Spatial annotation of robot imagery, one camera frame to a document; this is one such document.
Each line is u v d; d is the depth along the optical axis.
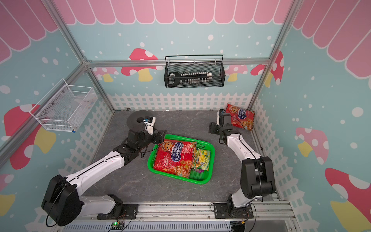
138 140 0.61
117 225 0.73
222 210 0.74
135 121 1.06
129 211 0.74
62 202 0.41
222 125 0.70
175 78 0.89
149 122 0.70
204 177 0.85
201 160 0.85
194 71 0.92
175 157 0.81
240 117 1.09
